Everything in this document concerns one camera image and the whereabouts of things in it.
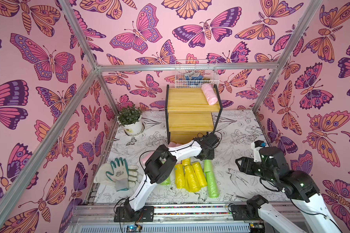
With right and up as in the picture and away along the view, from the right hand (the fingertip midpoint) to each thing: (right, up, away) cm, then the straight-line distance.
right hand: (241, 160), depth 68 cm
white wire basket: (-19, +46, +25) cm, 56 cm away
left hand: (-8, -3, +23) cm, 25 cm away
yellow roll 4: (-17, -12, +15) cm, 26 cm away
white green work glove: (-62, -14, +17) cm, 66 cm away
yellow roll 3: (-22, -15, +13) cm, 30 cm away
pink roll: (-34, +4, +29) cm, 45 cm away
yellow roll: (-25, -6, +22) cm, 34 cm away
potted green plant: (-60, +21, +24) cm, 68 cm away
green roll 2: (-12, -8, +19) cm, 24 cm away
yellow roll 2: (-29, -13, +15) cm, 35 cm away
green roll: (-36, -16, +13) cm, 41 cm away
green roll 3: (-11, -18, +11) cm, 24 cm away
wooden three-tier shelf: (-23, +23, +26) cm, 42 cm away
